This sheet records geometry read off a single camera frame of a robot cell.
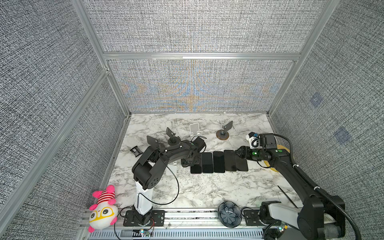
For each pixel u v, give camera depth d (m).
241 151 0.75
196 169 0.89
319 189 0.43
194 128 1.00
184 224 0.73
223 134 1.03
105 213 0.69
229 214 0.74
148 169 0.51
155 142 0.94
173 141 1.00
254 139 0.76
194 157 0.77
